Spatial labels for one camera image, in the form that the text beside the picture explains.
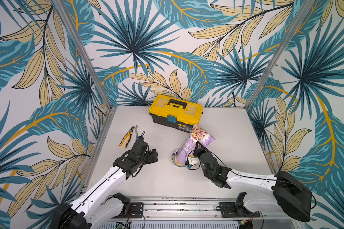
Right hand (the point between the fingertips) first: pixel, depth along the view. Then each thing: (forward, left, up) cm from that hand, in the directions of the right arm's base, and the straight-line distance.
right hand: (194, 144), depth 77 cm
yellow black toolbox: (+26, +8, -2) cm, 27 cm away
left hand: (-3, +25, -8) cm, 26 cm away
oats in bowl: (-4, +8, -16) cm, 18 cm away
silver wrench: (+20, +37, -18) cm, 46 cm away
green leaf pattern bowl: (-1, +12, -15) cm, 19 cm away
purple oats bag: (+6, -3, 0) cm, 7 cm away
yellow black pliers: (+21, +42, -17) cm, 50 cm away
